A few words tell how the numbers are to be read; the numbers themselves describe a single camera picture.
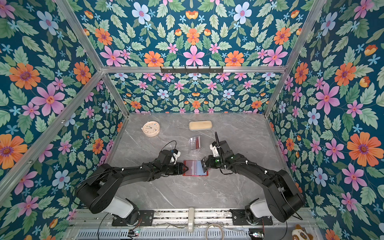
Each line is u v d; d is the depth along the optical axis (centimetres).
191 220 70
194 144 98
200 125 108
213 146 81
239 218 73
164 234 76
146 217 74
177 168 78
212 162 76
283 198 41
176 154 84
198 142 96
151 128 108
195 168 90
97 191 44
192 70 93
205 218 75
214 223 71
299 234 67
